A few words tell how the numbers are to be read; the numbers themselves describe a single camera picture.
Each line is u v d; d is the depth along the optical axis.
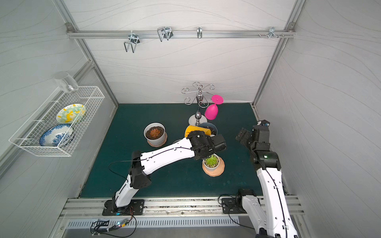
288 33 0.78
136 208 0.73
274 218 0.39
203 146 0.50
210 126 0.95
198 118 1.04
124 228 0.67
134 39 0.78
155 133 0.91
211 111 0.93
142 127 1.07
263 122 0.63
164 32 0.76
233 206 0.73
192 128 0.82
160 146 0.96
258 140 0.52
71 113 0.70
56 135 0.63
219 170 0.86
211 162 0.79
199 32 0.72
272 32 0.76
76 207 0.75
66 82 0.64
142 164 0.47
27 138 0.55
